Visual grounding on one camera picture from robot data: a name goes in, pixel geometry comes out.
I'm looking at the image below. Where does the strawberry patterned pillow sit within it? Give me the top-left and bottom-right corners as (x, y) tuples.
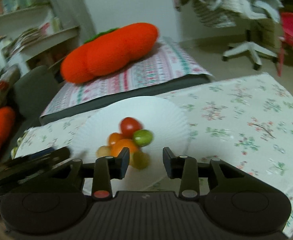
(0, 64), (21, 117)

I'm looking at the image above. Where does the green tomato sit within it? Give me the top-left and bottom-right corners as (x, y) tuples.
(129, 151), (150, 170)
(133, 129), (153, 147)

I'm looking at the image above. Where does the white bookshelf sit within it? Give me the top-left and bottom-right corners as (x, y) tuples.
(0, 0), (80, 74)

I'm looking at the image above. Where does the grey curtain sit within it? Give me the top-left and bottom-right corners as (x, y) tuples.
(50, 0), (96, 43)

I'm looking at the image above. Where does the red plastic chair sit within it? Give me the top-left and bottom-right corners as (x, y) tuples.
(277, 12), (293, 77)

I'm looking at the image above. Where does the striped patterned cloth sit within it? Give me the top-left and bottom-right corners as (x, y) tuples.
(41, 37), (212, 116)

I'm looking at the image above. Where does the grey ottoman cushion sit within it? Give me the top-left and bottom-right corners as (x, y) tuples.
(39, 74), (210, 126)

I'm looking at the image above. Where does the yellow-green tomato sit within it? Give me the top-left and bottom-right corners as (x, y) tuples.
(96, 146), (112, 158)

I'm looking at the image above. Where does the small orange tomato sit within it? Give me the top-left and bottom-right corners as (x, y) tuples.
(108, 133), (124, 147)

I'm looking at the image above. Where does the red tomato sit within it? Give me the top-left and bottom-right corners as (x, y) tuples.
(120, 117), (143, 138)

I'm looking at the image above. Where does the white office chair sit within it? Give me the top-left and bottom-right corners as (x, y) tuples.
(222, 18), (278, 70)

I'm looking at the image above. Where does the grey sofa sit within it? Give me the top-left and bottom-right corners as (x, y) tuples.
(0, 66), (59, 161)

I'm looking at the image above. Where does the red pumpkin cushion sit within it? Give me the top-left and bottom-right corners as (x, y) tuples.
(60, 23), (159, 84)

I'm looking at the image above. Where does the orange mandarin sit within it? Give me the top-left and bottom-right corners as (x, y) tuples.
(111, 139), (140, 157)

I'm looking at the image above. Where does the floral tablecloth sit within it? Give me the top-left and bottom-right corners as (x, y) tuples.
(16, 74), (293, 235)

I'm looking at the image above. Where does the white paper plate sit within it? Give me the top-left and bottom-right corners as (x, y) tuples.
(70, 96), (189, 192)

